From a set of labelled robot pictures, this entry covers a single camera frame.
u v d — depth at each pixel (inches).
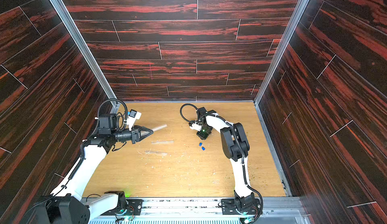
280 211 29.2
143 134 27.6
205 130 33.2
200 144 37.7
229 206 28.9
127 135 25.5
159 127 28.9
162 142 38.5
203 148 37.1
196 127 36.3
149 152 37.0
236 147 22.3
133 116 25.8
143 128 27.2
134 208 28.8
